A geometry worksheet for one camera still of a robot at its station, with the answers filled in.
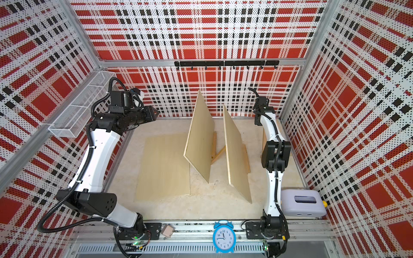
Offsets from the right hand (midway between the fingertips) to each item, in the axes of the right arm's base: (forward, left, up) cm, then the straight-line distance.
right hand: (267, 120), depth 99 cm
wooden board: (-27, +64, -14) cm, 71 cm away
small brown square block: (-58, +55, -12) cm, 81 cm away
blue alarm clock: (-60, +29, -11) cm, 68 cm away
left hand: (-15, +59, +22) cm, 65 cm away
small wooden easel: (-15, +4, -8) cm, 18 cm away
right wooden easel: (-28, +16, -10) cm, 33 cm away
